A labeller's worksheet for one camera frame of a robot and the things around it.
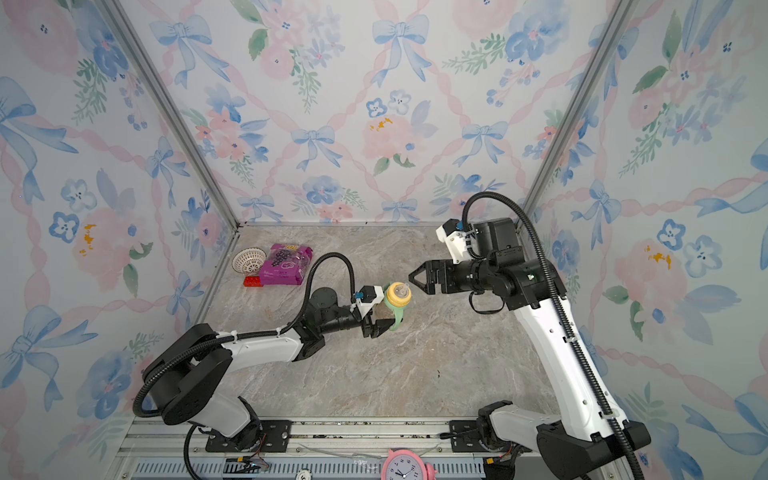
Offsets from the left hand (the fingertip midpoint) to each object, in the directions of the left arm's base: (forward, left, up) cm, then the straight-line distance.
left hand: (399, 306), depth 76 cm
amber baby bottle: (-4, +4, +5) cm, 7 cm away
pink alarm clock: (-32, -1, -17) cm, 36 cm away
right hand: (0, -6, +13) cm, 15 cm away
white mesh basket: (+28, +53, -16) cm, 62 cm away
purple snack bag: (+23, +37, -13) cm, 45 cm away
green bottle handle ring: (-5, 0, +5) cm, 7 cm away
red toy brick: (+19, +48, -16) cm, 55 cm away
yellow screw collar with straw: (-1, 0, +8) cm, 8 cm away
